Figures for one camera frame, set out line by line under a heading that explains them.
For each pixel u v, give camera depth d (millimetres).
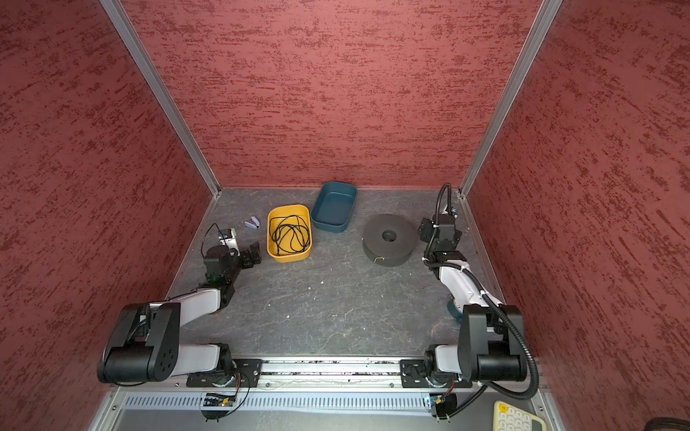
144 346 430
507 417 667
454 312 839
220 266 696
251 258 842
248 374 729
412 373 740
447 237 673
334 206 1168
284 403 775
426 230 800
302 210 1076
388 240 1002
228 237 790
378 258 965
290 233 1057
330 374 756
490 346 424
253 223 1065
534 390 366
